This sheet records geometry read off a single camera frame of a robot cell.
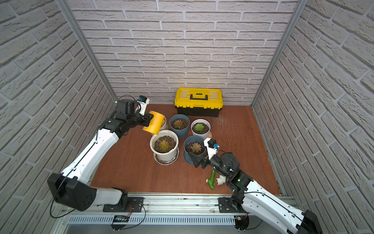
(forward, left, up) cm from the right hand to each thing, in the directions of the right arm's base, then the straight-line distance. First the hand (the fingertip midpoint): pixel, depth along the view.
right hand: (197, 147), depth 70 cm
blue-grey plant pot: (+18, +7, -13) cm, 23 cm away
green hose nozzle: (-11, -7, -22) cm, 25 cm away
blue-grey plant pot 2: (+12, +5, -15) cm, 19 cm away
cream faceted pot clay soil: (+22, +20, -10) cm, 31 cm away
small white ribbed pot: (+16, -6, -12) cm, 21 cm away
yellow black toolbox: (+39, -5, -7) cm, 40 cm away
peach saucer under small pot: (+20, -11, -21) cm, 31 cm away
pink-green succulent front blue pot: (+6, 0, -13) cm, 15 cm away
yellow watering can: (+15, +22, +2) cm, 26 cm away
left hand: (+21, +26, +6) cm, 34 cm away
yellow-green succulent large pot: (+9, +19, -11) cm, 23 cm away
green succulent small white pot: (+21, -3, -13) cm, 25 cm away
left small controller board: (-25, +42, -25) cm, 54 cm away
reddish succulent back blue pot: (+24, +10, -12) cm, 29 cm away
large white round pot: (+2, +15, -10) cm, 18 cm away
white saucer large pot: (+2, +19, -22) cm, 29 cm away
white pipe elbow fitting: (-11, -13, -20) cm, 26 cm away
